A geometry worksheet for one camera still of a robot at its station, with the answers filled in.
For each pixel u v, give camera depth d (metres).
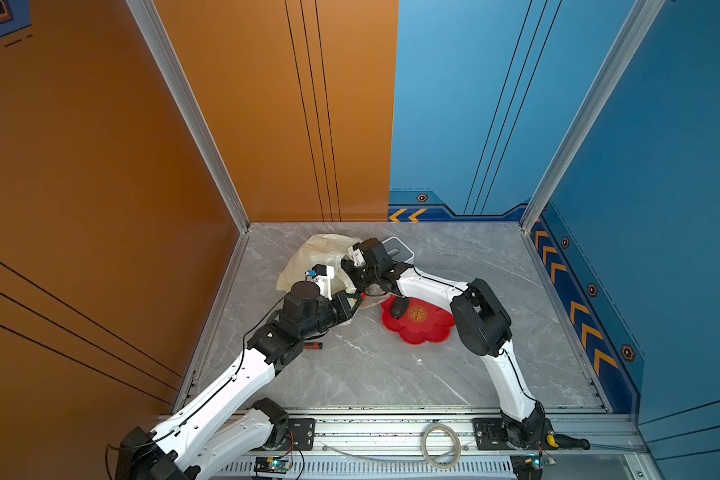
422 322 0.94
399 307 0.90
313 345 0.89
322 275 0.68
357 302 0.72
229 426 0.56
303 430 0.74
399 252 1.05
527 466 0.70
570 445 0.70
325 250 0.83
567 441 0.71
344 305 0.64
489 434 0.73
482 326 0.56
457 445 0.71
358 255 0.79
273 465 0.71
